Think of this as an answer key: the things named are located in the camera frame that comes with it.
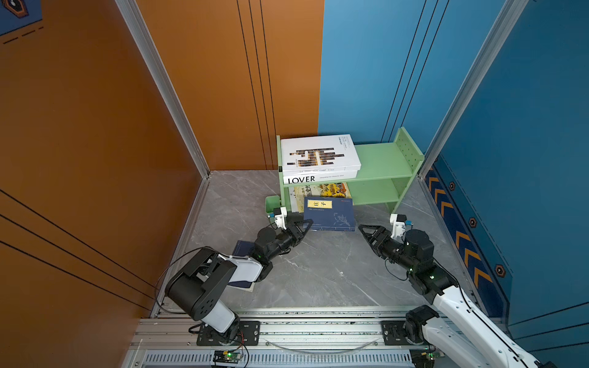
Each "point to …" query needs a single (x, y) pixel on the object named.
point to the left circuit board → (225, 356)
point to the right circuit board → (425, 358)
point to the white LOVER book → (299, 177)
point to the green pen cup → (272, 202)
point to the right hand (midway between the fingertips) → (361, 231)
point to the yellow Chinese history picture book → (327, 189)
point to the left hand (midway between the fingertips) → (314, 220)
